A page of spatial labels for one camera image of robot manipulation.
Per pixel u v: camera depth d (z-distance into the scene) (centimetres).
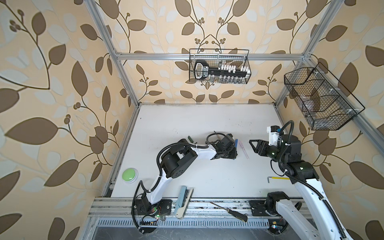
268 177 84
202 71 84
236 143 96
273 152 62
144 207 65
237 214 72
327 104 72
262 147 64
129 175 83
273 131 65
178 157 56
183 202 74
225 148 76
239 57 91
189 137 102
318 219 43
